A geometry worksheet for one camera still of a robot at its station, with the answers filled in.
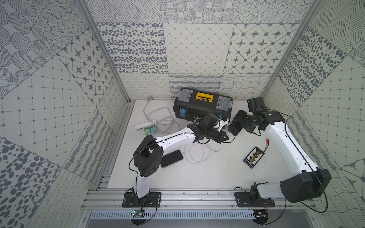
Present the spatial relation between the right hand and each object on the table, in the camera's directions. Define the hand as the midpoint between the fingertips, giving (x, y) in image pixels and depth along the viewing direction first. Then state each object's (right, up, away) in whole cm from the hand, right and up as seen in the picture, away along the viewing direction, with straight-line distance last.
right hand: (237, 123), depth 79 cm
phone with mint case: (-39, -23, +11) cm, 47 cm away
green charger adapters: (-57, -7, +20) cm, 60 cm away
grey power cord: (-45, -1, +28) cm, 53 cm away
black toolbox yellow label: (-25, +11, +17) cm, 32 cm away
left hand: (-6, -6, +1) cm, 8 cm away
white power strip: (-59, -4, +22) cm, 63 cm away
